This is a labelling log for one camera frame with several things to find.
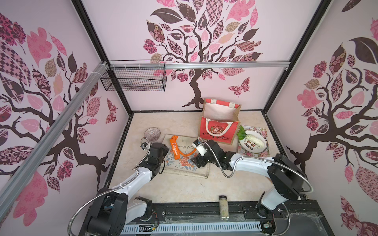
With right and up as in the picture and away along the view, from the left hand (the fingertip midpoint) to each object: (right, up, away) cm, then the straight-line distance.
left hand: (166, 148), depth 89 cm
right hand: (+18, -3, -3) cm, 19 cm away
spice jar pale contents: (+32, -27, -16) cm, 45 cm away
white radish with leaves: (+51, +8, +12) cm, 54 cm away
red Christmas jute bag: (+32, +16, -5) cm, 36 cm away
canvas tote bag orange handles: (+7, -7, +1) cm, 10 cm away
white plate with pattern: (+56, 0, +9) cm, 57 cm away
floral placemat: (+65, -4, +6) cm, 65 cm away
